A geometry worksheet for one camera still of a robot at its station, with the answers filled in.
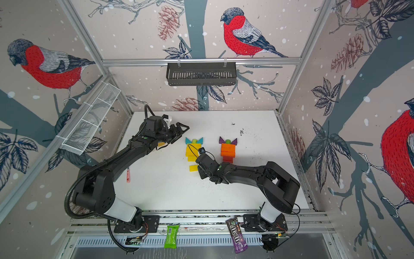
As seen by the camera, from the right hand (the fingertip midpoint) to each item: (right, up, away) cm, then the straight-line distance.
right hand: (202, 164), depth 89 cm
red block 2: (+16, 0, +7) cm, 18 cm away
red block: (+14, +2, +7) cm, 16 cm away
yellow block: (-7, +2, +7) cm, 10 cm away
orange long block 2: (+15, +4, +10) cm, 18 cm away
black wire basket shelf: (-2, +57, +17) cm, 59 cm away
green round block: (+16, +11, +15) cm, 25 cm away
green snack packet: (-13, -27, -19) cm, 36 cm away
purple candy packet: (+17, -29, -20) cm, 39 cm away
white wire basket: (-62, +14, -11) cm, 65 cm away
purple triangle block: (+11, +12, +15) cm, 22 cm away
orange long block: (+16, +7, +12) cm, 21 cm away
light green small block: (-7, +12, +15) cm, 20 cm away
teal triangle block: (-11, +12, +13) cm, 21 cm away
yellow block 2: (-5, -3, +2) cm, 6 cm away
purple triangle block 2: (+20, +11, +13) cm, 26 cm away
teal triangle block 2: (-2, +11, +15) cm, 19 cm away
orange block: (+13, +9, +12) cm, 20 cm away
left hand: (-7, +21, -5) cm, 23 cm away
